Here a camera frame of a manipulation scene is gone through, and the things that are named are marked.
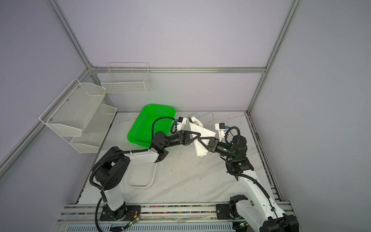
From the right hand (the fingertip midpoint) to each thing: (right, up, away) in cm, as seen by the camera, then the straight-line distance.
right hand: (198, 141), depth 68 cm
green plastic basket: (-41, +3, +37) cm, 56 cm away
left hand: (+1, +3, +1) cm, 3 cm away
